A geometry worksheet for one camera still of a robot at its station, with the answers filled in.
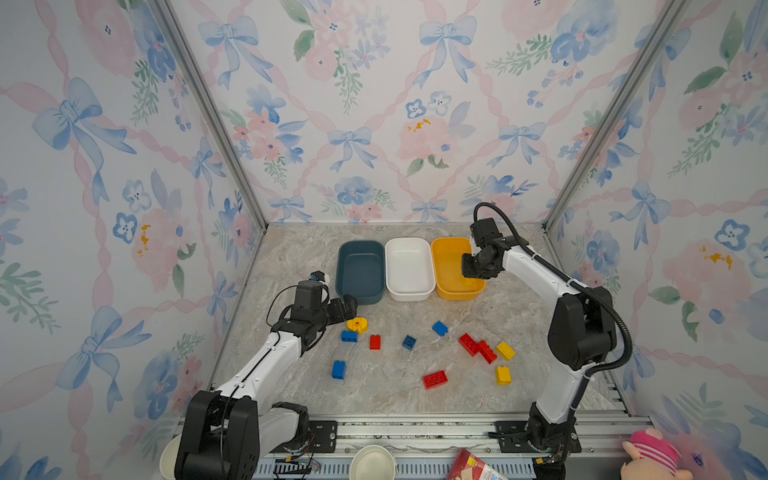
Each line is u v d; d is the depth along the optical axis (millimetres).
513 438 732
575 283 523
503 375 820
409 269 1040
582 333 497
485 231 748
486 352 858
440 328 925
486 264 799
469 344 879
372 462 722
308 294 658
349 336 899
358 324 906
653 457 663
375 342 897
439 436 754
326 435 745
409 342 882
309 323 652
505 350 872
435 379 833
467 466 670
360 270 1051
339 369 836
